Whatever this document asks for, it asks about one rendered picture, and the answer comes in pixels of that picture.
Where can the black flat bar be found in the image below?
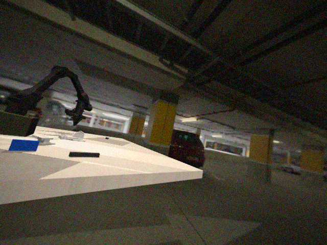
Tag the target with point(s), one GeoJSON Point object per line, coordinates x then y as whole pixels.
{"type": "Point", "coordinates": [83, 154]}

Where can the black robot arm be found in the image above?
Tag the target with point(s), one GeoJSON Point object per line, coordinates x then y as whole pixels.
{"type": "Point", "coordinates": [18, 103]}

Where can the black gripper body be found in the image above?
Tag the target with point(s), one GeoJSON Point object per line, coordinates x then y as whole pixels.
{"type": "Point", "coordinates": [77, 114]}

